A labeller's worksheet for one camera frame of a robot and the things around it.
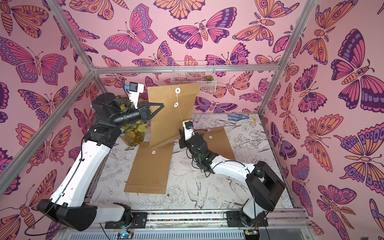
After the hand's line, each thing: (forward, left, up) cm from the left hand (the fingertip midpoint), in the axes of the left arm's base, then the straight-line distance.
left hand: (165, 105), depth 59 cm
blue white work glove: (+37, -44, -45) cm, 73 cm away
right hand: (+6, -5, -21) cm, 22 cm away
